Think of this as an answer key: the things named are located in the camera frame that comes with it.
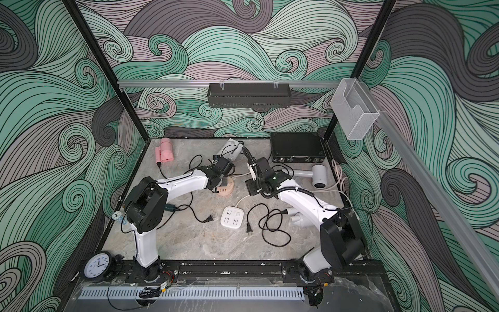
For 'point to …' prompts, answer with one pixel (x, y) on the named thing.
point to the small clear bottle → (117, 216)
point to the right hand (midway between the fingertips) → (251, 184)
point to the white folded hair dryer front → (295, 216)
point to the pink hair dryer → (164, 153)
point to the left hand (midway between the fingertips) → (220, 177)
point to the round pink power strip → (225, 190)
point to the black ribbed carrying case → (297, 147)
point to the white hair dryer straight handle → (318, 173)
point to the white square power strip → (232, 217)
